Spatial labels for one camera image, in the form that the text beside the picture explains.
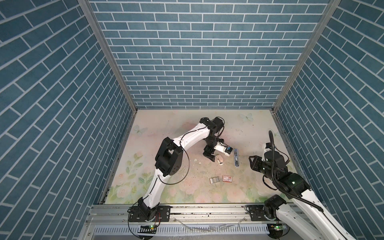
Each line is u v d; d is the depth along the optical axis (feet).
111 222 2.37
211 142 2.51
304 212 1.61
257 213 2.42
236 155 3.07
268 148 2.20
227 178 2.77
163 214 2.43
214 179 2.79
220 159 2.94
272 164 1.79
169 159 1.77
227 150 2.46
